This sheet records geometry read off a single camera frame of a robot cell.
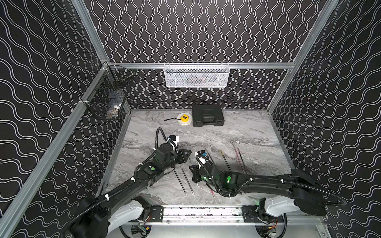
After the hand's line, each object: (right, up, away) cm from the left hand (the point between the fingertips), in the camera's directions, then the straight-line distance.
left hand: (190, 148), depth 77 cm
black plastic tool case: (+13, +20, +35) cm, 42 cm away
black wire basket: (-53, +31, +15) cm, 63 cm away
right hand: (-1, -10, 0) cm, 10 cm away
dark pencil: (+32, -11, +16) cm, 38 cm away
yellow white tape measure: (-6, +17, +36) cm, 40 cm away
